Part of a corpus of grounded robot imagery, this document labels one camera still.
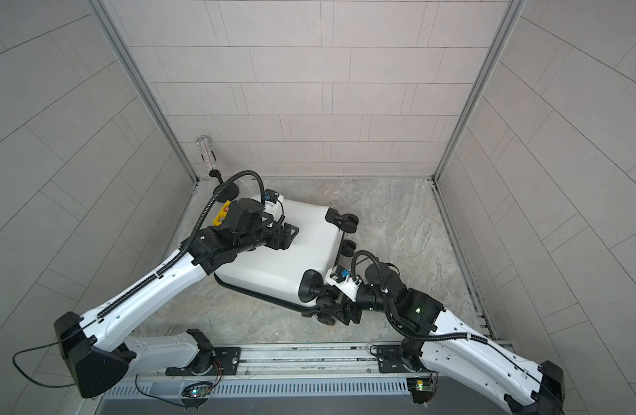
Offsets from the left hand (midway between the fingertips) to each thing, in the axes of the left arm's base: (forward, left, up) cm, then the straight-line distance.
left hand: (295, 226), depth 73 cm
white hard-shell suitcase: (-4, -6, -5) cm, 9 cm away
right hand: (-18, -10, -8) cm, 22 cm away
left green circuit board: (-37, +23, -21) cm, 48 cm away
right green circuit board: (-36, -35, -23) cm, 55 cm away
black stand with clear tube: (+34, +33, -23) cm, 53 cm away
